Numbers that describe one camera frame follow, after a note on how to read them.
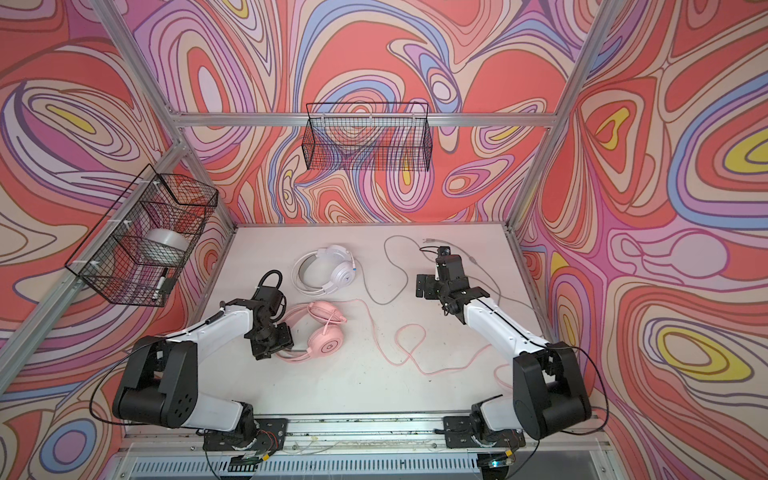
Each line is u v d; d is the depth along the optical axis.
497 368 0.84
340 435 0.75
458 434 0.73
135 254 0.74
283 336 0.81
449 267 0.67
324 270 1.05
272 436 0.72
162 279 0.73
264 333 0.74
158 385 0.43
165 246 0.70
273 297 0.75
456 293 0.66
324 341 0.80
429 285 0.79
